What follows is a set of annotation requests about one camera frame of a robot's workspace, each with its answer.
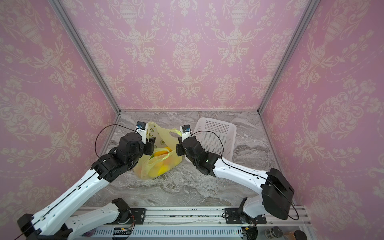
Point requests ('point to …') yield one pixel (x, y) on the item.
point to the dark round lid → (300, 235)
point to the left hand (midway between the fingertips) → (151, 138)
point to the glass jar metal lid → (274, 232)
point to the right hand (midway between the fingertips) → (179, 138)
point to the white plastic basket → (210, 141)
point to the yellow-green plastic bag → (166, 158)
